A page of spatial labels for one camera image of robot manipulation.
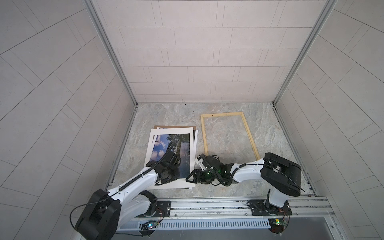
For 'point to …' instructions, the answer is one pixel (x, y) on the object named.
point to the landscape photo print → (181, 144)
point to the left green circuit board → (148, 227)
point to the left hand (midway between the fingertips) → (182, 174)
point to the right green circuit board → (276, 225)
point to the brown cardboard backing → (156, 127)
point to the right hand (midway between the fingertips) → (190, 184)
